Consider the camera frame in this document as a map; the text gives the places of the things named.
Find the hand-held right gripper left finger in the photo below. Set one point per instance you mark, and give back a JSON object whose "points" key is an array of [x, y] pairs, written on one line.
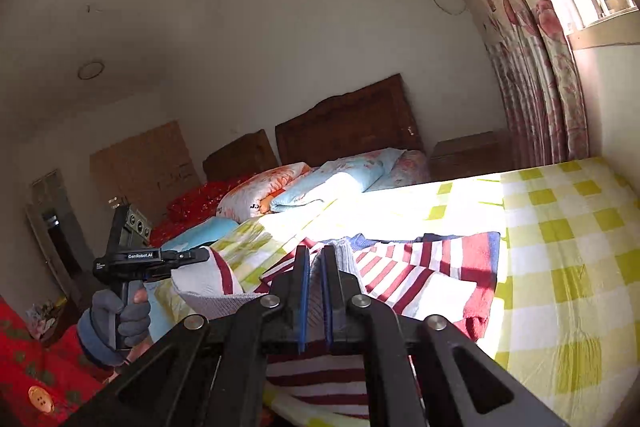
{"points": [[301, 302]]}

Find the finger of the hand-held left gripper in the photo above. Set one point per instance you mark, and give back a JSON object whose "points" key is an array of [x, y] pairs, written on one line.
{"points": [[185, 256]]}

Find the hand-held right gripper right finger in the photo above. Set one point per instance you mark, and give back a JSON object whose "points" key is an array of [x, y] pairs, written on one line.
{"points": [[327, 302]]}

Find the red white striped knit sweater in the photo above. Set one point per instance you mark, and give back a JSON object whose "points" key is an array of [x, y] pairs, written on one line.
{"points": [[435, 267]]}

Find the person's left hand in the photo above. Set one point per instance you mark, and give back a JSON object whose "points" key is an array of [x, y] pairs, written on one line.
{"points": [[102, 322]]}

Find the light blue pillow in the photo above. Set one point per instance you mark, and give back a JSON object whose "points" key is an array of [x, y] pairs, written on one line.
{"points": [[205, 232]]}

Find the red floral pillow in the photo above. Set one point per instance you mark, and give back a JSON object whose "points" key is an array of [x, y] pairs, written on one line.
{"points": [[195, 202]]}

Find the grey cabinet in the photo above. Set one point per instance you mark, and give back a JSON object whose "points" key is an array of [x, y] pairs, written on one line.
{"points": [[60, 237]]}

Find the flat cardboard box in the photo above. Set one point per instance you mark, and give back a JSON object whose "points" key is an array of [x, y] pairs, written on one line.
{"points": [[140, 167]]}

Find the orange white floral pillow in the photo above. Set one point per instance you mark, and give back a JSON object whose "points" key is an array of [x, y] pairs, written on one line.
{"points": [[255, 192]]}

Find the colourful clutter pile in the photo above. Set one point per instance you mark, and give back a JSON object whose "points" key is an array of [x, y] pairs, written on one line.
{"points": [[45, 314]]}

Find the small carved wooden headboard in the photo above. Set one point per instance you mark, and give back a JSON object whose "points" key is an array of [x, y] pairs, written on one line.
{"points": [[240, 157]]}

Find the folded light blue quilt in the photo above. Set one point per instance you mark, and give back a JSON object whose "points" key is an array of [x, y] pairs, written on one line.
{"points": [[335, 179]]}

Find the person's red floral jacket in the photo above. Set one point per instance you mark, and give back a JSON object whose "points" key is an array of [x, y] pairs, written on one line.
{"points": [[30, 367]]}

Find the pink floral pillow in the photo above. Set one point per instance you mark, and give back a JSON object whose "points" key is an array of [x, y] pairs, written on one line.
{"points": [[407, 169]]}

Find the large carved wooden headboard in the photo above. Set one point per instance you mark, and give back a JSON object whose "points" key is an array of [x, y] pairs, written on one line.
{"points": [[350, 122]]}

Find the round ceiling light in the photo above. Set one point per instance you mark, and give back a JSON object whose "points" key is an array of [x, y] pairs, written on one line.
{"points": [[91, 70]]}

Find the wooden nightstand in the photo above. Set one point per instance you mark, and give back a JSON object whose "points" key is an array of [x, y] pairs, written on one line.
{"points": [[470, 154]]}

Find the yellow checked bed sheet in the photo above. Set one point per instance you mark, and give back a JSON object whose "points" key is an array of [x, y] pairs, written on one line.
{"points": [[560, 257]]}

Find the pink floral curtain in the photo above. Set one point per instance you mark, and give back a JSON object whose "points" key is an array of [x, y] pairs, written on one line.
{"points": [[530, 57]]}

